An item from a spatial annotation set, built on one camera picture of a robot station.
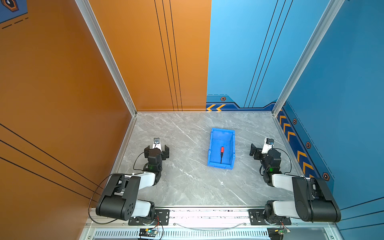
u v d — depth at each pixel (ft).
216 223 2.43
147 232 2.32
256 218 2.38
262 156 2.59
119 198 1.43
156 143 2.53
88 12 2.33
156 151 2.48
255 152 2.71
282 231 2.28
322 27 2.49
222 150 3.17
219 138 3.52
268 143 2.53
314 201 1.41
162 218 2.43
